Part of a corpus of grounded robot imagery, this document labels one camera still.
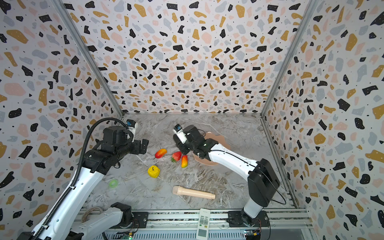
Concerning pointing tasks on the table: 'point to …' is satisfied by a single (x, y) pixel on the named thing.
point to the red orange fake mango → (160, 153)
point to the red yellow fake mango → (184, 161)
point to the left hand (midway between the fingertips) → (138, 137)
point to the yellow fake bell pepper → (153, 171)
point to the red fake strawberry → (176, 156)
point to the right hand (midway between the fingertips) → (176, 140)
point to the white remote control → (203, 226)
